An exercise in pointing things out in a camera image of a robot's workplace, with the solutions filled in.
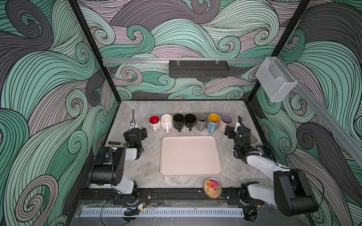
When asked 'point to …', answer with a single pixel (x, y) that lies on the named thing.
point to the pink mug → (225, 119)
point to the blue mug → (213, 122)
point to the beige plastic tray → (191, 155)
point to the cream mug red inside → (154, 122)
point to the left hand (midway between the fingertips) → (134, 128)
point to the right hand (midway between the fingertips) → (236, 126)
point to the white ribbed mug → (166, 122)
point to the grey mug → (201, 121)
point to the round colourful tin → (212, 188)
